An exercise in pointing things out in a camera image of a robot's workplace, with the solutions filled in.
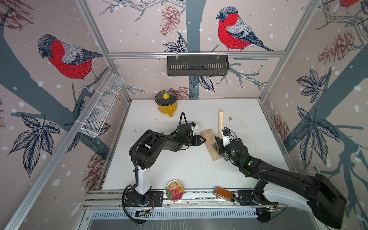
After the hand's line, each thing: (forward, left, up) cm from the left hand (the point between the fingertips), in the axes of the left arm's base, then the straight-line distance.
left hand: (206, 138), depth 91 cm
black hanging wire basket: (+51, +11, +22) cm, 56 cm away
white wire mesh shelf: (+5, +68, +13) cm, 70 cm away
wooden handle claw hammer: (-3, -5, +24) cm, 24 cm away
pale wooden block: (-4, -3, 0) cm, 5 cm away
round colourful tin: (-30, +19, -1) cm, 35 cm away
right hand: (-2, -6, +10) cm, 12 cm away
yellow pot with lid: (+32, +29, +3) cm, 43 cm away
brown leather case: (-31, -7, -2) cm, 32 cm away
